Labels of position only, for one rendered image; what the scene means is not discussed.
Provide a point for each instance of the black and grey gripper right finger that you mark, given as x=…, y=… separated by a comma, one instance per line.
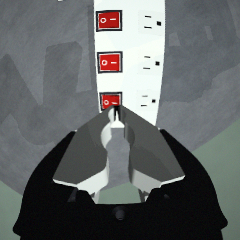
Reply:
x=158, y=160

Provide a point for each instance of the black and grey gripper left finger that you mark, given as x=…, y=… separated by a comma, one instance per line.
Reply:
x=78, y=162

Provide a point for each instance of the white power strip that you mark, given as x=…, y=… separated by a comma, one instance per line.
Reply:
x=129, y=48

